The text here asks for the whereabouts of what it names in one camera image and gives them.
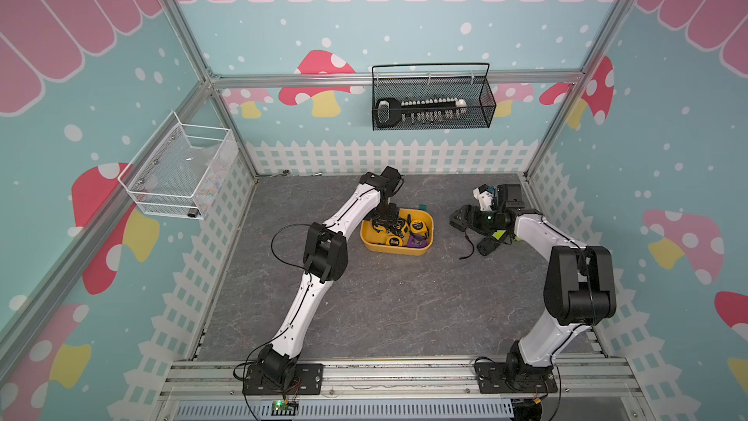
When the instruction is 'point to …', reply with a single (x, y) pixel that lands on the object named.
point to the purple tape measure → (416, 241)
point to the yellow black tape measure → (394, 241)
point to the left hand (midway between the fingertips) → (381, 222)
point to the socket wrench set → (391, 112)
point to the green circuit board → (280, 408)
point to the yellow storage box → (376, 241)
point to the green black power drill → (487, 245)
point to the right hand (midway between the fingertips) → (459, 219)
